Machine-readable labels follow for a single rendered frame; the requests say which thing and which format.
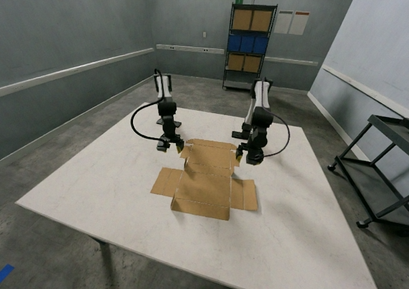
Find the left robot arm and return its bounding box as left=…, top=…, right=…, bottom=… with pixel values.
left=231, top=78, right=274, bottom=166

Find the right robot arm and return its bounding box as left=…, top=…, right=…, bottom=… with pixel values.
left=154, top=74, right=181, bottom=152

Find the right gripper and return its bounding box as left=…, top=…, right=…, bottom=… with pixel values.
left=160, top=131, right=184, bottom=154

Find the brown flat cardboard box blank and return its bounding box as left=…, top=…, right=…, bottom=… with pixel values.
left=150, top=138, right=258, bottom=221

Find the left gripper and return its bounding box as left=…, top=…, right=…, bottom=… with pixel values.
left=235, top=137, right=264, bottom=165

